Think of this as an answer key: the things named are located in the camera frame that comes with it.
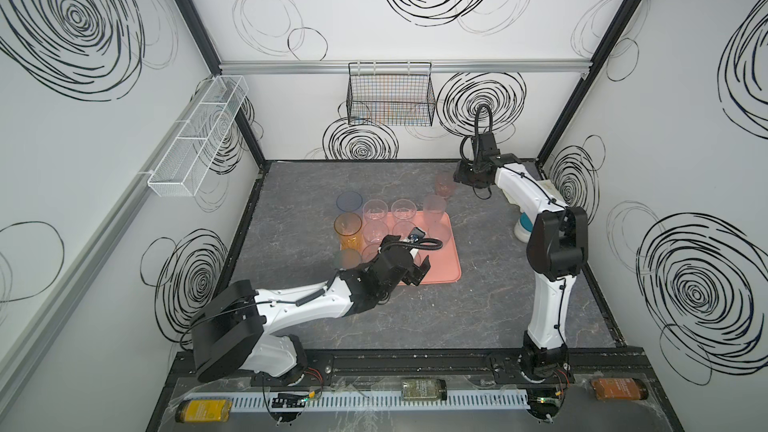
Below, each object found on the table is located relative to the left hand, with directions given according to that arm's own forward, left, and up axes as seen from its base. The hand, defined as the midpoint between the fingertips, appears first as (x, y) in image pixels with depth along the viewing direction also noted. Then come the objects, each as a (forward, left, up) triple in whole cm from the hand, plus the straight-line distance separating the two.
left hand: (416, 247), depth 79 cm
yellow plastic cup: (+15, +22, -15) cm, 31 cm away
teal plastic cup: (+1, +20, -10) cm, 22 cm away
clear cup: (+10, +12, -10) cm, 19 cm away
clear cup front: (+21, -7, -10) cm, 24 cm away
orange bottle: (-29, -47, -11) cm, 56 cm away
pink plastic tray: (+3, -10, -15) cm, 19 cm away
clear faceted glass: (+20, +13, -12) cm, 27 cm away
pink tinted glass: (+33, -12, -13) cm, 37 cm away
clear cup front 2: (+11, -8, -10) cm, 17 cm away
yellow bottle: (-37, +45, -10) cm, 59 cm away
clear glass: (+21, +3, -12) cm, 24 cm away
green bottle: (-31, -2, -10) cm, 33 cm away
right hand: (+28, -15, -1) cm, 31 cm away
